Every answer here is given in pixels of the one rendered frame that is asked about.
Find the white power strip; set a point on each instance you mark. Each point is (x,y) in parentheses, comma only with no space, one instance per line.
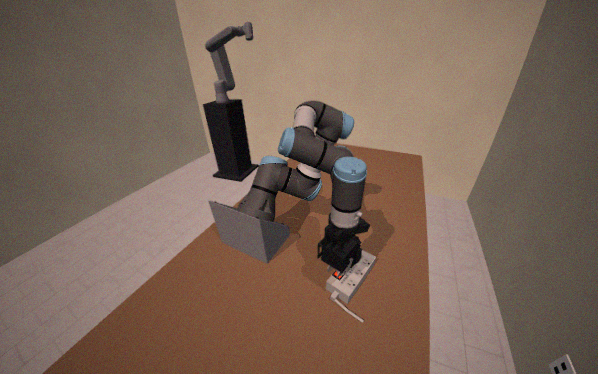
(346,286)

